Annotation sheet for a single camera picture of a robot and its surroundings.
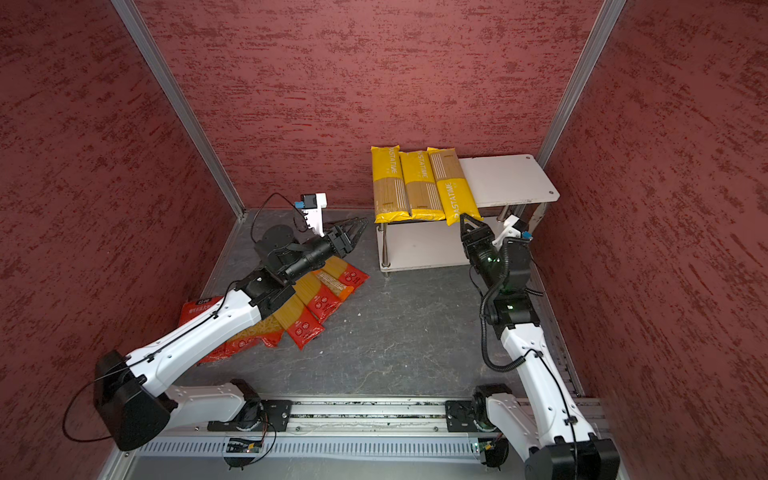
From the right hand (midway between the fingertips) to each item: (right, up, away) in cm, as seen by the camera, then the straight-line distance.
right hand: (453, 222), depth 70 cm
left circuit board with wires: (-53, -56, +2) cm, 77 cm away
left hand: (-21, -1, -4) cm, 21 cm away
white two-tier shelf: (+14, +12, +11) cm, 22 cm away
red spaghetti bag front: (-42, -29, +16) cm, 54 cm away
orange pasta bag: (-34, -19, +25) cm, 46 cm away
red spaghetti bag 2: (-37, -23, +19) cm, 48 cm away
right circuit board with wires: (+10, -56, +1) cm, 57 cm away
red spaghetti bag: (-31, -15, +29) cm, 45 cm away
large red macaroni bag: (-77, -26, +20) cm, 84 cm away
